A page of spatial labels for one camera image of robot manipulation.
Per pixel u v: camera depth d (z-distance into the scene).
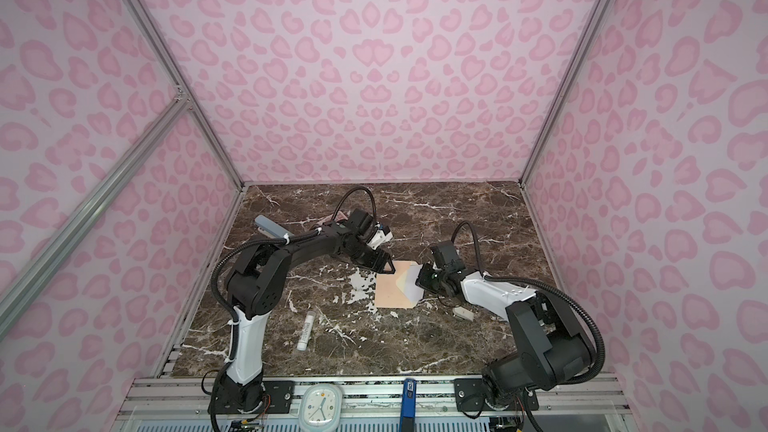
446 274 0.70
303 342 0.81
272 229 1.01
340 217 1.09
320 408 0.69
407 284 0.94
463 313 0.84
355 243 0.80
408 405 0.70
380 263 0.84
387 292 0.90
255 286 0.54
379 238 0.90
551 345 0.43
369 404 0.72
